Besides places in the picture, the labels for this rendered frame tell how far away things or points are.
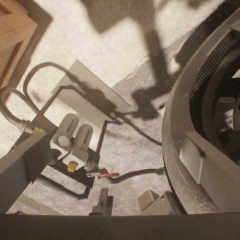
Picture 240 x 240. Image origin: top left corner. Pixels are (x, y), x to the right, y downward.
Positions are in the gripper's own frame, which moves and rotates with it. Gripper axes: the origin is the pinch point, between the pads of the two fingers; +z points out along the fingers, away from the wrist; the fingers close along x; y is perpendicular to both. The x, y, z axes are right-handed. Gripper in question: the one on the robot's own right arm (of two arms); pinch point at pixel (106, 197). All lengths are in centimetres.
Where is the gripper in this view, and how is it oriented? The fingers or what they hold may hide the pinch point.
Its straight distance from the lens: 70.8
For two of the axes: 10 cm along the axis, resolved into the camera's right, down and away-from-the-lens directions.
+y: 9.4, -1.8, -2.8
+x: -3.1, -7.6, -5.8
